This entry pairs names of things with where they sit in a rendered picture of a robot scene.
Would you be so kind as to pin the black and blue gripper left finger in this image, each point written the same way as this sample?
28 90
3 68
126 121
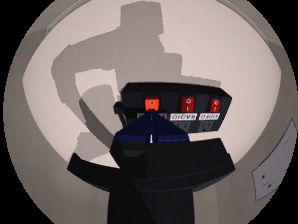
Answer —
138 131

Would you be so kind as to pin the black power strip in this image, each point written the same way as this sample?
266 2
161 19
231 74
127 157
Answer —
194 108

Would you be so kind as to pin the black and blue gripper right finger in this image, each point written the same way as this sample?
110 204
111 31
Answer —
165 131

